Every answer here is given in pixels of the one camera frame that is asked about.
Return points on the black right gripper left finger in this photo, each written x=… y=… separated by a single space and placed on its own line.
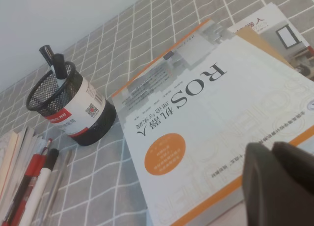
x=272 y=197

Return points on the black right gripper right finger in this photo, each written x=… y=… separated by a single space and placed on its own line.
x=297 y=163

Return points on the black mesh pen holder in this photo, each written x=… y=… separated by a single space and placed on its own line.
x=75 y=107

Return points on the white pen with red eraser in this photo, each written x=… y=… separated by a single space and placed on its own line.
x=47 y=147

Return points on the black marker in holder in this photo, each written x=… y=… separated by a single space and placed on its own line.
x=56 y=63

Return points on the red gel pen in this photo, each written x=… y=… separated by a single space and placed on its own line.
x=18 y=204

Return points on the white ROS robot book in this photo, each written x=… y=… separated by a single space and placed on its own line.
x=188 y=116

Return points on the robot book under ROS book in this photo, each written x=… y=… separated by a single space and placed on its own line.
x=275 y=28

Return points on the grey checkered tablecloth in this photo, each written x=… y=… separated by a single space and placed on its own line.
x=100 y=186

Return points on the grey transparent ruler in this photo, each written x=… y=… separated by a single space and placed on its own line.
x=53 y=193

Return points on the white marker black cap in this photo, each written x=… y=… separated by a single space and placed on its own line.
x=38 y=179

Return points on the driverless car map book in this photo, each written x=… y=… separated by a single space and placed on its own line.
x=15 y=152

